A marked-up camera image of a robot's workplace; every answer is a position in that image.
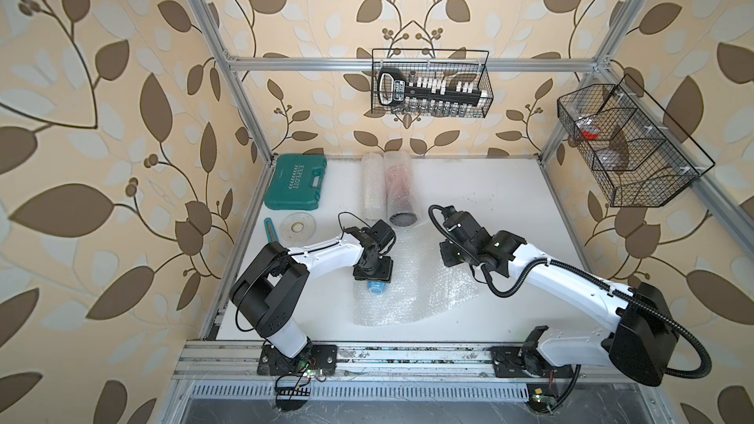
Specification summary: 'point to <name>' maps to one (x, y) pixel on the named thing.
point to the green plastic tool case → (296, 182)
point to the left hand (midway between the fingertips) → (380, 274)
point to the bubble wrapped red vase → (400, 189)
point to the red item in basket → (590, 132)
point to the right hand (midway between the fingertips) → (445, 247)
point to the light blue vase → (377, 287)
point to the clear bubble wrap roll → (373, 186)
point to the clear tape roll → (297, 227)
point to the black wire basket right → (639, 156)
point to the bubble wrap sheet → (420, 285)
